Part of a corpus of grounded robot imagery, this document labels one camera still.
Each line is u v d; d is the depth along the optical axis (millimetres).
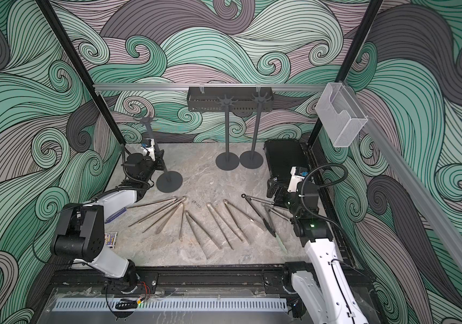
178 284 743
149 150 758
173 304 697
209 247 820
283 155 1170
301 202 534
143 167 706
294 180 658
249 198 966
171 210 922
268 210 920
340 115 771
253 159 1131
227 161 1124
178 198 972
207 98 950
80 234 451
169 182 1033
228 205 939
